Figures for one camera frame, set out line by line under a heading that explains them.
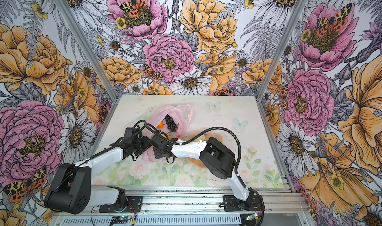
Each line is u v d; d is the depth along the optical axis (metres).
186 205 0.75
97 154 0.53
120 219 0.71
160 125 1.00
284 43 0.89
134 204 0.74
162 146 0.70
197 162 0.85
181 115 0.99
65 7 0.76
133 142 0.71
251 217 0.72
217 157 0.54
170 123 1.02
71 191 0.42
